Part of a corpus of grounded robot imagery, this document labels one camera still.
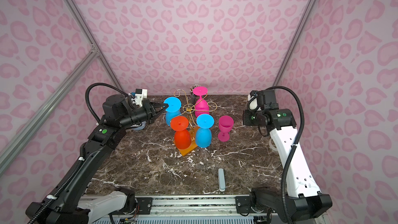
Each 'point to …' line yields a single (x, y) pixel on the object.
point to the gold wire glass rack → (190, 108)
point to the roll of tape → (271, 146)
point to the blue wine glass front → (203, 134)
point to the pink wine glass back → (201, 106)
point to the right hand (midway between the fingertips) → (246, 115)
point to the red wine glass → (182, 137)
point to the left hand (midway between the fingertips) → (168, 103)
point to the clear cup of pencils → (192, 87)
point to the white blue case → (221, 180)
